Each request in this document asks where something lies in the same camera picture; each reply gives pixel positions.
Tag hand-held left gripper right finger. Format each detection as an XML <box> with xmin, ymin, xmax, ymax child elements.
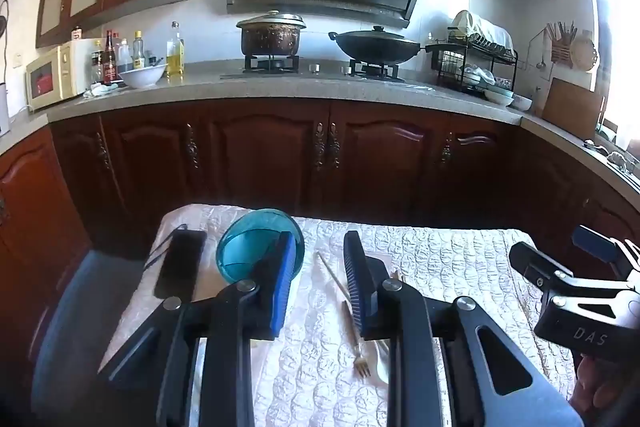
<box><xmin>343</xmin><ymin>231</ymin><xmax>586</xmax><ymax>427</ymax></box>

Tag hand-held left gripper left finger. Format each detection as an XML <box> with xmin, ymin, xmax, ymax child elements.
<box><xmin>97</xmin><ymin>231</ymin><xmax>301</xmax><ymax>427</ymax></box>

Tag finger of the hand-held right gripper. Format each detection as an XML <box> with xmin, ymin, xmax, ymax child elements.
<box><xmin>571</xmin><ymin>225</ymin><xmax>640</xmax><ymax>283</ymax></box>
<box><xmin>509</xmin><ymin>241</ymin><xmax>576</xmax><ymax>303</ymax></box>

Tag wooden chopstick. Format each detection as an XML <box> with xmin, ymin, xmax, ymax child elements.
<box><xmin>316</xmin><ymin>251</ymin><xmax>352</xmax><ymax>305</ymax></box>

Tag wooden handled fork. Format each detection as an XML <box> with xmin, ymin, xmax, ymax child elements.
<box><xmin>341</xmin><ymin>300</ymin><xmax>372</xmax><ymax>379</ymax></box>

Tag teal glass bowl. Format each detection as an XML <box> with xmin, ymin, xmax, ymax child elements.
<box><xmin>216</xmin><ymin>208</ymin><xmax>306</xmax><ymax>286</ymax></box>

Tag white serrated knife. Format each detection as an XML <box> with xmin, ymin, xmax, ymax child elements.
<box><xmin>367</xmin><ymin>338</ymin><xmax>392</xmax><ymax>390</ymax></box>

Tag person's right hand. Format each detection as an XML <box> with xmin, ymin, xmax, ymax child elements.
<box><xmin>570</xmin><ymin>354</ymin><xmax>640</xmax><ymax>415</ymax></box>

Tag white quilted cloth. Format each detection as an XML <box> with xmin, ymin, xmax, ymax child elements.
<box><xmin>97</xmin><ymin>203</ymin><xmax>576</xmax><ymax>427</ymax></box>

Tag wooden cutting board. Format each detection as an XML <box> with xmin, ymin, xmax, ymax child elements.
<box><xmin>541</xmin><ymin>78</ymin><xmax>606</xmax><ymax>140</ymax></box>

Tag dark red lower cabinets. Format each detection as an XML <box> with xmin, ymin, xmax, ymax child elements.
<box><xmin>0</xmin><ymin>99</ymin><xmax>640</xmax><ymax>308</ymax></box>

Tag stack of pale bowls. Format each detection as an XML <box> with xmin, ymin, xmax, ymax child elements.
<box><xmin>484</xmin><ymin>85</ymin><xmax>515</xmax><ymax>106</ymax></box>

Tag round woven trivet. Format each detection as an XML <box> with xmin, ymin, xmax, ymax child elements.
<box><xmin>570</xmin><ymin>29</ymin><xmax>598</xmax><ymax>72</ymax></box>

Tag speckled grey kitchen counter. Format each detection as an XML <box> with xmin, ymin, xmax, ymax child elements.
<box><xmin>0</xmin><ymin>59</ymin><xmax>640</xmax><ymax>208</ymax></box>

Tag blue grey stool seat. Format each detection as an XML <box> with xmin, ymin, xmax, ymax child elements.
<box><xmin>30</xmin><ymin>249</ymin><xmax>151</xmax><ymax>408</ymax></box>

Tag bright window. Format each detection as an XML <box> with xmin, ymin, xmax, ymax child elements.
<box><xmin>590</xmin><ymin>0</ymin><xmax>640</xmax><ymax>132</ymax></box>

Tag gas stove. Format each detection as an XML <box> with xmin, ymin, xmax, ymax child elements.
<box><xmin>220</xmin><ymin>55</ymin><xmax>436</xmax><ymax>88</ymax></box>

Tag white towel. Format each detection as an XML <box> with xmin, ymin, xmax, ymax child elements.
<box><xmin>447</xmin><ymin>10</ymin><xmax>515</xmax><ymax>52</ymax></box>

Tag black wok with lid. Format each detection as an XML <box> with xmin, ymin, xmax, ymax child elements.
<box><xmin>328</xmin><ymin>25</ymin><xmax>426</xmax><ymax>64</ymax></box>

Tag brown pot with lid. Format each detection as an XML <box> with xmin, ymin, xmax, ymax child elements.
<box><xmin>236</xmin><ymin>10</ymin><xmax>307</xmax><ymax>58</ymax></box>

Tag white ceramic bowl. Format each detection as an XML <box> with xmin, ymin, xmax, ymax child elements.
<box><xmin>118</xmin><ymin>63</ymin><xmax>167</xmax><ymax>88</ymax></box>

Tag yellow cooking oil bottle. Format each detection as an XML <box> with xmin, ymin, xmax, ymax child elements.
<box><xmin>166</xmin><ymin>21</ymin><xmax>185</xmax><ymax>76</ymax></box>

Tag crumpled white rag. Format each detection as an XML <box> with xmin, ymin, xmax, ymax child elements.
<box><xmin>82</xmin><ymin>83</ymin><xmax>123</xmax><ymax>98</ymax></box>

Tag clear bottle yellow cap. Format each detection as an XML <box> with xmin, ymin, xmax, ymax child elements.
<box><xmin>132</xmin><ymin>30</ymin><xmax>146</xmax><ymax>70</ymax></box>

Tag cream microwave oven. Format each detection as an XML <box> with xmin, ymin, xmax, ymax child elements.
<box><xmin>25</xmin><ymin>38</ymin><xmax>108</xmax><ymax>112</ymax></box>

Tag black phone with blue lanyard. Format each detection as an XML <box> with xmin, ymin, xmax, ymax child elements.
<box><xmin>144</xmin><ymin>223</ymin><xmax>208</xmax><ymax>303</ymax></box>

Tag wall chopstick holder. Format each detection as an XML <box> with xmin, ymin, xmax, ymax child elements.
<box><xmin>545</xmin><ymin>21</ymin><xmax>578</xmax><ymax>68</ymax></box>

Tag black wire dish rack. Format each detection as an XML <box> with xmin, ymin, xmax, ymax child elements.
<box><xmin>425</xmin><ymin>29</ymin><xmax>518</xmax><ymax>95</ymax></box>

